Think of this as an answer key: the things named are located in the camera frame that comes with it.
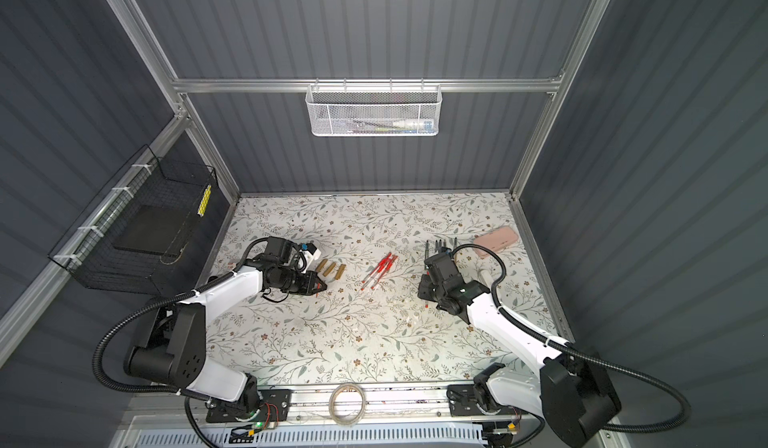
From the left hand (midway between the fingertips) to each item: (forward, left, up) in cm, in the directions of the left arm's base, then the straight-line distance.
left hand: (326, 289), depth 88 cm
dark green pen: (+19, -32, -6) cm, 38 cm away
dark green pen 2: (+20, -36, -6) cm, 41 cm away
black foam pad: (+3, +37, +25) cm, 45 cm away
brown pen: (+21, -42, -5) cm, 47 cm away
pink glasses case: (+21, -56, -4) cm, 60 cm away
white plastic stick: (+6, -49, -2) cm, 50 cm away
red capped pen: (+16, -19, -5) cm, 25 cm away
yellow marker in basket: (+18, +34, +20) cm, 43 cm away
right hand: (0, -30, +3) cm, 30 cm away
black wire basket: (-6, +44, +29) cm, 53 cm away
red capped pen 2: (+10, -18, -6) cm, 21 cm away
